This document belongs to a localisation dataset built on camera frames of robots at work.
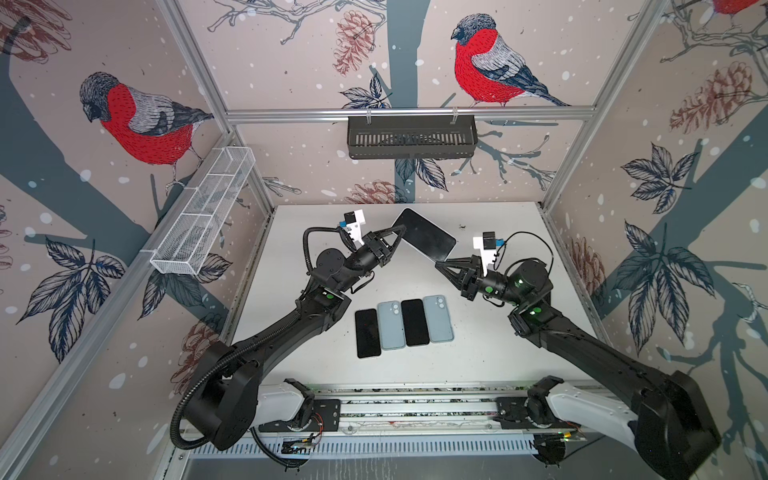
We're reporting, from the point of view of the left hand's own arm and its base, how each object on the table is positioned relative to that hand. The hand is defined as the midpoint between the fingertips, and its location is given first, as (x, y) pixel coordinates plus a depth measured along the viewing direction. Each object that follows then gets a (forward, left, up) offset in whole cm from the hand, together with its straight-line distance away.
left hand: (408, 232), depth 64 cm
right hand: (-5, -6, -8) cm, 11 cm away
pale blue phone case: (-3, -11, -38) cm, 40 cm away
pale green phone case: (-6, +4, -37) cm, 38 cm away
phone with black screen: (-7, +11, -39) cm, 41 cm away
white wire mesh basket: (+2, +54, -8) cm, 54 cm away
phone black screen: (+2, -4, -3) cm, 5 cm away
